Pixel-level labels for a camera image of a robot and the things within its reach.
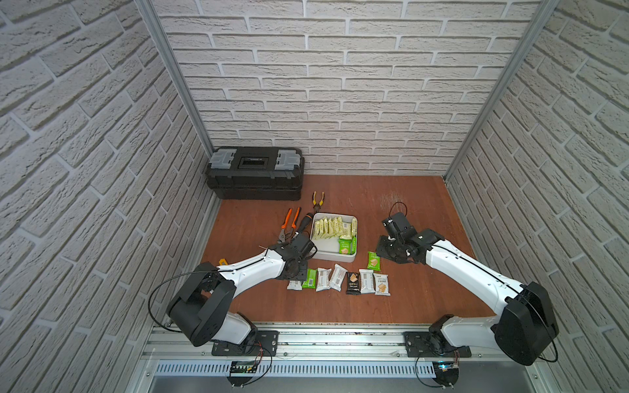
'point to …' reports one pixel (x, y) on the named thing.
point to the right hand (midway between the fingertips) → (381, 249)
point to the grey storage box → (328, 249)
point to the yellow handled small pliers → (314, 202)
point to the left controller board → (242, 372)
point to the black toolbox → (256, 173)
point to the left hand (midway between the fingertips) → (301, 269)
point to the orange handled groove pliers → (282, 235)
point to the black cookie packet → (354, 284)
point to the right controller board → (446, 373)
